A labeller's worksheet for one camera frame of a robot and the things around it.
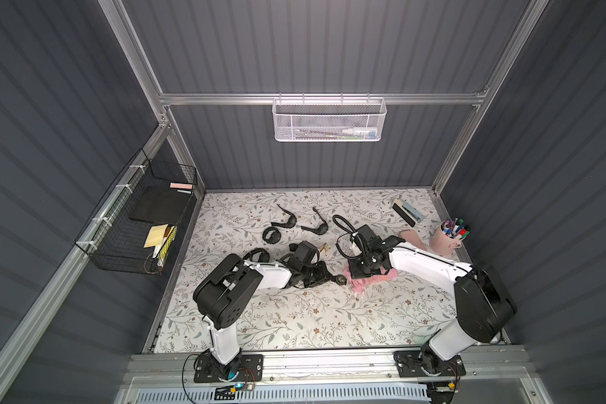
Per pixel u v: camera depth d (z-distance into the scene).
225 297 0.48
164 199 0.79
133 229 0.73
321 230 1.02
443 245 0.92
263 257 0.94
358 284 0.86
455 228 0.91
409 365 0.74
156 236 0.72
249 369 0.72
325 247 0.99
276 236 1.01
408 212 1.08
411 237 1.02
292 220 1.06
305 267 0.76
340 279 0.91
